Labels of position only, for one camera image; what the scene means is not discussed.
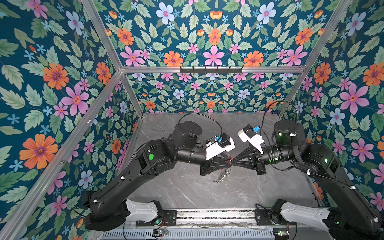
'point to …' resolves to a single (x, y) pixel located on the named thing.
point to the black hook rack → (211, 70)
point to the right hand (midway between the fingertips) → (233, 160)
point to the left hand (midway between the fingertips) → (231, 161)
